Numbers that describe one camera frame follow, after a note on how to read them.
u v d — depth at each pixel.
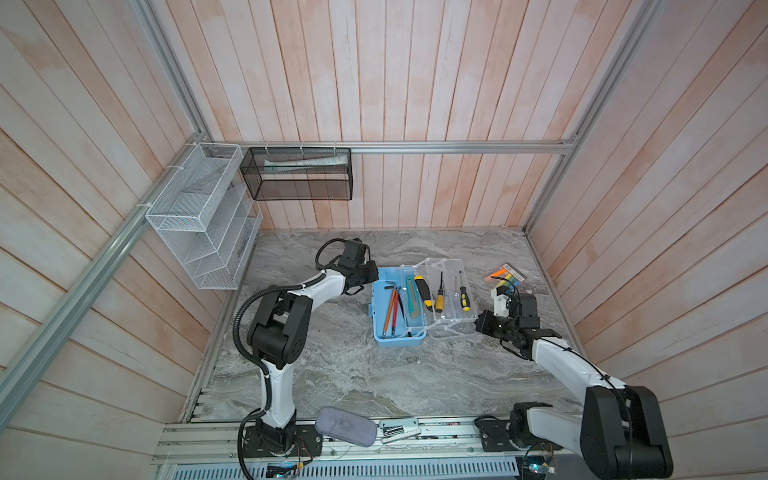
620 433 0.41
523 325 0.69
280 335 0.52
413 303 0.90
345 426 0.73
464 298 0.86
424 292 0.92
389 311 0.97
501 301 0.81
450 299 0.86
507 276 1.06
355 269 0.78
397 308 0.98
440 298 0.86
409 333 0.91
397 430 0.73
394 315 0.96
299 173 0.91
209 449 0.73
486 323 0.78
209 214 0.73
